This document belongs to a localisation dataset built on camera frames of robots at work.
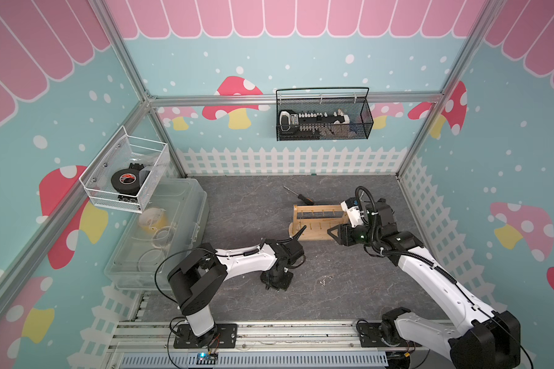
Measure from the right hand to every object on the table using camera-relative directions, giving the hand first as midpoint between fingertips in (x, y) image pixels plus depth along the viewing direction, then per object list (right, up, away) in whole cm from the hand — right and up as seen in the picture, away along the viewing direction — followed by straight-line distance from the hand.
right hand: (333, 229), depth 79 cm
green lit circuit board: (-43, -40, -6) cm, 59 cm away
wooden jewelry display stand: (-1, +1, +26) cm, 26 cm away
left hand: (-20, -23, +4) cm, 30 cm away
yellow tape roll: (-62, +3, 0) cm, 62 cm away
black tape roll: (-66, +16, -8) cm, 69 cm away
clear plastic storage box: (-55, +1, -2) cm, 55 cm away
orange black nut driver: (-6, +10, +30) cm, 32 cm away
